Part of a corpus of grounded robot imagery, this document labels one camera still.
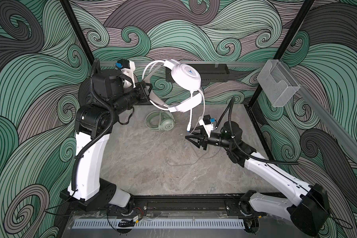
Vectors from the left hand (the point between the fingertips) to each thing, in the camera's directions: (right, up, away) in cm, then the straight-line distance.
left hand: (153, 83), depth 53 cm
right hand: (+14, -20, +13) cm, 28 cm away
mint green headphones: (+2, -15, +49) cm, 52 cm away
